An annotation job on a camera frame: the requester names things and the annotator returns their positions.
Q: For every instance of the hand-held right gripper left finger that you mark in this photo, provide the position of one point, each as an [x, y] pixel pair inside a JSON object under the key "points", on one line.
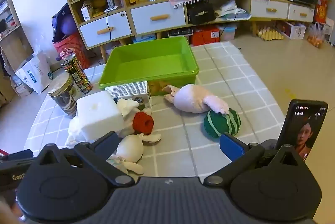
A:
{"points": [[107, 143]]}

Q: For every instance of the bag of orange fruit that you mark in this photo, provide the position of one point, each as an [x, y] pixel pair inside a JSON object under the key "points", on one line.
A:
{"points": [[315, 38]]}

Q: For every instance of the white foam block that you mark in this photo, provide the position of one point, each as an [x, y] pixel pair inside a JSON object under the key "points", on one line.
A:
{"points": [[99, 114]]}

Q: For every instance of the yellow egg tray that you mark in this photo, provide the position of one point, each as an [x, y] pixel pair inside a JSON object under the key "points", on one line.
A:
{"points": [[269, 34]]}

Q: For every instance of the wooden bookshelf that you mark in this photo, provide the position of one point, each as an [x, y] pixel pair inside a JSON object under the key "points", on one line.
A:
{"points": [[13, 41]]}

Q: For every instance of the white cloth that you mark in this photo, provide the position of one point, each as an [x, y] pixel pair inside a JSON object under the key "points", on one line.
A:
{"points": [[74, 132]]}

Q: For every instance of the folded light cloths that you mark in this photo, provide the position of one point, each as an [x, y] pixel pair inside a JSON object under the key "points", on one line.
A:
{"points": [[233, 11]]}

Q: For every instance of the clear box with blue lid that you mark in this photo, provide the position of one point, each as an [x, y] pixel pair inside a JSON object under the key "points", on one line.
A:
{"points": [[144, 38], [229, 34]]}

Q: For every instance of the black smartphone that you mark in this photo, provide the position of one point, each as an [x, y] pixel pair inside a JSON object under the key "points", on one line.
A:
{"points": [[303, 130]]}

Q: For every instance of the white plastic basket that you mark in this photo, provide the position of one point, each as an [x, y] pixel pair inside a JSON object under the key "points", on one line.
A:
{"points": [[297, 30]]}

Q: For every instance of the tall printed can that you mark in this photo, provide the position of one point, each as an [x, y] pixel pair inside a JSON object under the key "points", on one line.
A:
{"points": [[77, 75]]}

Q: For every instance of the green watermelon plush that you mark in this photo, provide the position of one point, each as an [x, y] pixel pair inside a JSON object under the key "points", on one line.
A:
{"points": [[222, 124]]}

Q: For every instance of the black bag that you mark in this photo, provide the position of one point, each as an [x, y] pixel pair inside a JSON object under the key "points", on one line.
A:
{"points": [[201, 14]]}

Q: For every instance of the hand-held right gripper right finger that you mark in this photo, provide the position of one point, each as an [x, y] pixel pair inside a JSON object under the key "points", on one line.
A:
{"points": [[230, 147]]}

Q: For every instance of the red gift package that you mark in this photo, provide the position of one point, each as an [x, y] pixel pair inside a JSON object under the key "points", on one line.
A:
{"points": [[321, 11]]}

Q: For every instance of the low wooden cabinet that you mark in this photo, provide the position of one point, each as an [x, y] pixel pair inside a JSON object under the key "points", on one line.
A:
{"points": [[165, 0]]}

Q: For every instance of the green plastic bin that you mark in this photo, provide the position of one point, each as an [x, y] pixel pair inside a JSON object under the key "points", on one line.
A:
{"points": [[149, 62]]}

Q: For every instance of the white paper bag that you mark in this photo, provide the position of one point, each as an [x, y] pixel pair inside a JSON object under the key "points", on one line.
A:
{"points": [[34, 72]]}

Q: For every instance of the white milk carton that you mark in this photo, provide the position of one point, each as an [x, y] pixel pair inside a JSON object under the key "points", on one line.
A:
{"points": [[130, 88]]}

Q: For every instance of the pink plush toy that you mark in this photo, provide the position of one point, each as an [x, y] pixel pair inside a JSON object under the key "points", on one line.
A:
{"points": [[188, 99]]}

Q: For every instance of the small white carton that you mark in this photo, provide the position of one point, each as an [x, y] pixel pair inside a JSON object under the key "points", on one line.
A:
{"points": [[86, 12]]}

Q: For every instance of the cookie jar with gold lid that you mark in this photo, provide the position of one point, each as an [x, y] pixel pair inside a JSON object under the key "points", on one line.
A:
{"points": [[62, 93]]}

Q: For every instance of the red cardboard box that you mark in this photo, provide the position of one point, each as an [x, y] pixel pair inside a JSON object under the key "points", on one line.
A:
{"points": [[204, 35]]}

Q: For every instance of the grey checked tablecloth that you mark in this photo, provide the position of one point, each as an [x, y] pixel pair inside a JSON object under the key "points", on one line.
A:
{"points": [[183, 140]]}

